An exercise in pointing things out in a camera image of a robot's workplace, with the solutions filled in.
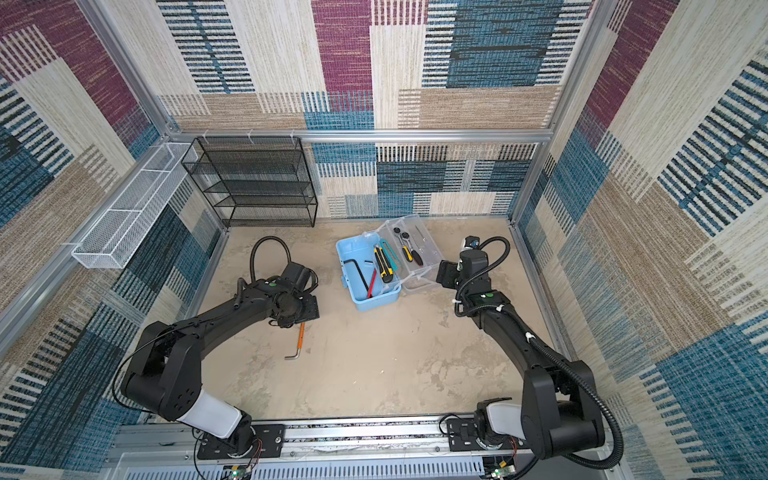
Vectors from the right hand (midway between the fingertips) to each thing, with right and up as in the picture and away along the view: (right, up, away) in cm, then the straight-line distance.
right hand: (453, 269), depth 88 cm
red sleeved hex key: (-25, -7, +12) cm, 28 cm away
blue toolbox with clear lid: (-23, +1, +9) cm, 25 cm away
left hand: (-42, -12, +2) cm, 44 cm away
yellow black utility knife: (-20, -1, +6) cm, 21 cm away
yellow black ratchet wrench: (-13, +5, +8) cm, 16 cm away
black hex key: (-31, +2, +20) cm, 37 cm away
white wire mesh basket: (-83, +9, -16) cm, 85 cm away
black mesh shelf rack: (-67, +30, +23) cm, 77 cm away
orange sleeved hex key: (-45, -22, +1) cm, 50 cm away
